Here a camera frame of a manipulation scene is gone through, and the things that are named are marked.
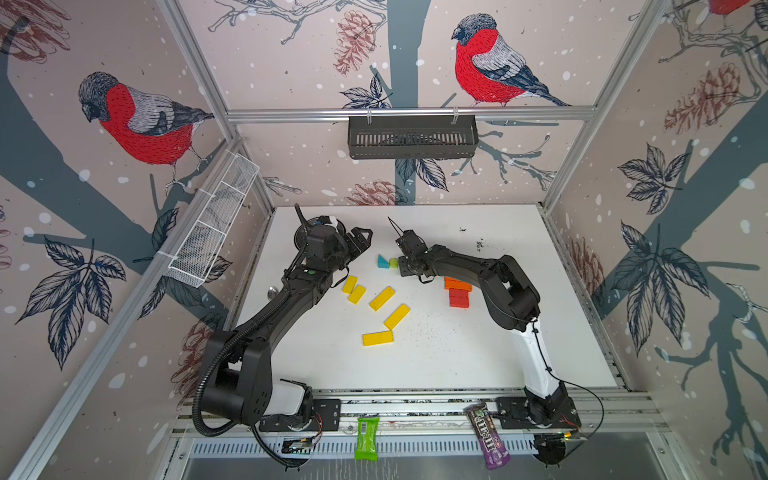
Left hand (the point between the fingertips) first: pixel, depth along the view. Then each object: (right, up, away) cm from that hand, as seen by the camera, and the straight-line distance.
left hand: (370, 231), depth 84 cm
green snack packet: (0, -50, -15) cm, 53 cm away
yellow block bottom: (+1, -32, +4) cm, 32 cm away
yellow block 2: (+3, -22, +11) cm, 25 cm away
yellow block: (+8, -27, +8) cm, 29 cm away
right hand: (+12, -11, +20) cm, 26 cm away
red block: (+27, -20, +9) cm, 35 cm away
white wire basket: (-49, -8, -4) cm, 50 cm away
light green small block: (+7, -11, +19) cm, 23 cm away
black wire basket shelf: (+13, +34, +20) cm, 42 cm away
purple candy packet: (+30, -51, -15) cm, 62 cm away
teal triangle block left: (+3, -11, +20) cm, 23 cm away
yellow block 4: (-8, -18, +14) cm, 24 cm away
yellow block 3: (-6, -21, +12) cm, 25 cm away
